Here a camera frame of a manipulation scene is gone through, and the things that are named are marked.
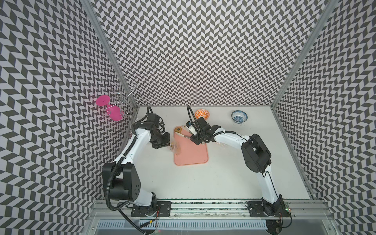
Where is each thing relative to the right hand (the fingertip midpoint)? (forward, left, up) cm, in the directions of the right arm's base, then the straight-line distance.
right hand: (195, 137), depth 96 cm
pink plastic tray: (-9, +5, -3) cm, 11 cm away
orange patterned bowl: (+23, -6, -1) cm, 23 cm away
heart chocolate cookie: (+9, +13, -3) cm, 16 cm away
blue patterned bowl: (+18, -33, -1) cm, 38 cm away
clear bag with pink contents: (-2, +14, -8) cm, 16 cm away
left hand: (-11, +15, +9) cm, 20 cm away
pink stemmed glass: (+8, +49, +17) cm, 53 cm away
